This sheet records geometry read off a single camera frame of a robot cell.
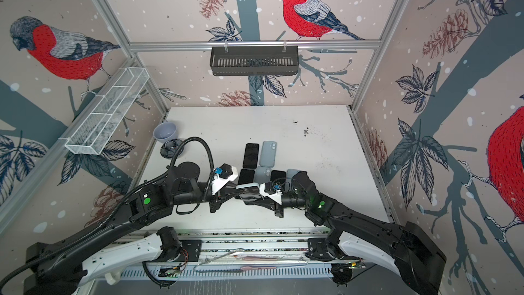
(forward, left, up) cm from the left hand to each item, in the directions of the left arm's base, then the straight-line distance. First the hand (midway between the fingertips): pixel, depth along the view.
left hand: (239, 191), depth 61 cm
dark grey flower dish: (+33, +41, -24) cm, 57 cm away
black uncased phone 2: (+18, -13, -27) cm, 35 cm away
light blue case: (+31, -9, -26) cm, 41 cm away
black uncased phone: (+29, 0, -28) cm, 40 cm away
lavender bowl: (+43, +46, -23) cm, 67 cm away
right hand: (+1, -4, -12) cm, 12 cm away
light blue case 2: (0, -3, -2) cm, 4 cm away
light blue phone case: (+19, -7, -27) cm, 33 cm away
